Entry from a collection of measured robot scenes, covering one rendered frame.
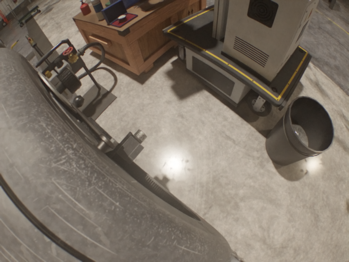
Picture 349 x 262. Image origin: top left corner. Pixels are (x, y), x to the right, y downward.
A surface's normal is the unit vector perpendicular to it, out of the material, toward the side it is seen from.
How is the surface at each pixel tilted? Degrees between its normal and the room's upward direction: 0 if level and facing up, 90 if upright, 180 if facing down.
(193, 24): 0
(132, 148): 28
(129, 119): 0
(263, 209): 0
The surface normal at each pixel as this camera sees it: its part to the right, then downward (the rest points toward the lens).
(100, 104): -0.08, -0.40
